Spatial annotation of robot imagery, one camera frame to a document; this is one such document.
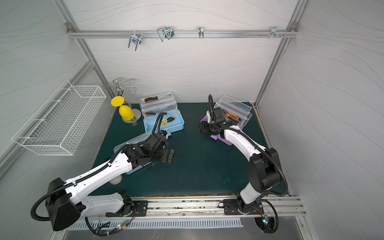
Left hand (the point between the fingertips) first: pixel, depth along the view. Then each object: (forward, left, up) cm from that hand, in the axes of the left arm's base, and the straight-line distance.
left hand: (164, 152), depth 78 cm
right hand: (+17, -20, +1) cm, 26 cm away
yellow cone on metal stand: (+27, +28, 0) cm, 39 cm away
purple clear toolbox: (+33, -49, -3) cm, 59 cm away
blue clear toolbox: (+12, +16, -6) cm, 21 cm away
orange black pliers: (+31, -41, -5) cm, 52 cm away
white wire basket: (+3, +47, +17) cm, 50 cm away
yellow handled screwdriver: (+33, +2, -11) cm, 35 cm away
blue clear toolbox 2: (+38, +4, -2) cm, 38 cm away
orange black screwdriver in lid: (+41, +14, +1) cm, 44 cm away
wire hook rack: (+36, +31, +15) cm, 50 cm away
